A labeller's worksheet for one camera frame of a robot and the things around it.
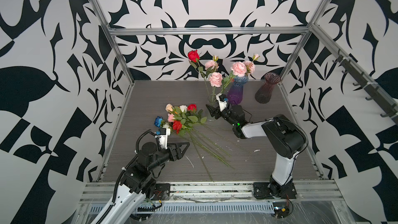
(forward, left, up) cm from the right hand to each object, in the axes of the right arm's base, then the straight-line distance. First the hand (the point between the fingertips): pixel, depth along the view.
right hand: (212, 100), depth 89 cm
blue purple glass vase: (+16, -17, -12) cm, 26 cm away
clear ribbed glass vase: (0, 0, +1) cm, 1 cm away
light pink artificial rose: (-5, +25, -10) cm, 27 cm away
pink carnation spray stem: (0, -1, +17) cm, 18 cm away
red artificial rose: (+3, +12, -11) cm, 16 cm away
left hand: (-25, +14, +1) cm, 29 cm away
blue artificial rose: (-7, +33, -10) cm, 35 cm away
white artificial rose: (+3, +18, -11) cm, 21 cm away
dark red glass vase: (+10, -34, -8) cm, 36 cm away
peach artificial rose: (+3, +27, -9) cm, 28 cm away
